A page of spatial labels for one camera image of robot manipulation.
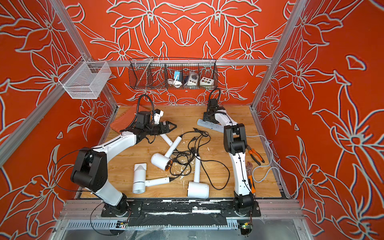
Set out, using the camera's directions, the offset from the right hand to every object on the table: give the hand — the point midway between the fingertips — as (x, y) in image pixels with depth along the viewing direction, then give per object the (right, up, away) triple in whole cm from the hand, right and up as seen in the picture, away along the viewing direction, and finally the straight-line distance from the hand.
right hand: (206, 117), depth 110 cm
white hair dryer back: (-29, -13, -12) cm, 34 cm away
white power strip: (+6, -6, -6) cm, 11 cm away
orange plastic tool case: (-59, -1, -3) cm, 59 cm away
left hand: (-22, -5, -23) cm, 32 cm away
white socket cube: (-1, +23, -16) cm, 28 cm away
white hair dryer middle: (-26, -26, -26) cm, 45 cm away
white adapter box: (-10, +24, -19) cm, 32 cm away
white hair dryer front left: (-38, -34, -33) cm, 61 cm away
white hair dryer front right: (-8, -36, -36) cm, 52 cm away
